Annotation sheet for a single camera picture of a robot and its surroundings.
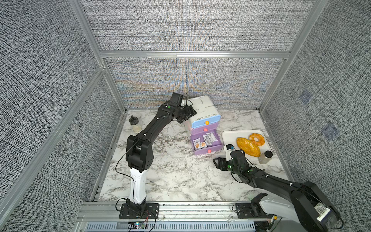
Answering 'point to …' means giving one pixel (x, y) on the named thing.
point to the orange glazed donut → (261, 138)
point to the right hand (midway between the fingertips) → (216, 156)
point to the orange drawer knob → (206, 123)
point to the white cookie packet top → (211, 136)
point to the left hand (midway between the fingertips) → (196, 113)
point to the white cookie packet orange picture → (197, 143)
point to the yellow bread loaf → (249, 147)
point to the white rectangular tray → (230, 137)
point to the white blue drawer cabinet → (205, 124)
